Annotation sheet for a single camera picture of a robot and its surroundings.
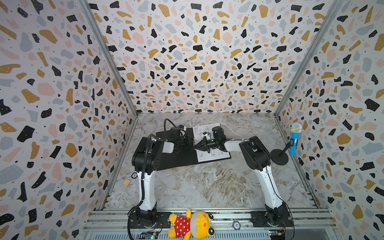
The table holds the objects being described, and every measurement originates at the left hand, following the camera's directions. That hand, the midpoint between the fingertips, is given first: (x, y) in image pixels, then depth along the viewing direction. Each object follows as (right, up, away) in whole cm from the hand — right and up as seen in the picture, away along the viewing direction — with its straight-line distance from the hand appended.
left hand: (194, 138), depth 103 cm
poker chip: (+22, -41, -30) cm, 55 cm away
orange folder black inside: (-6, -9, -7) cm, 13 cm away
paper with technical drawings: (+5, -11, -5) cm, 13 cm away
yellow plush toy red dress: (+3, -36, -36) cm, 52 cm away
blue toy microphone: (+55, +7, -23) cm, 60 cm away
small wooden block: (-38, -24, -18) cm, 48 cm away
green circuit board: (-20, -43, -32) cm, 58 cm away
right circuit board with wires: (+41, -44, -31) cm, 68 cm away
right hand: (-1, -4, -8) cm, 9 cm away
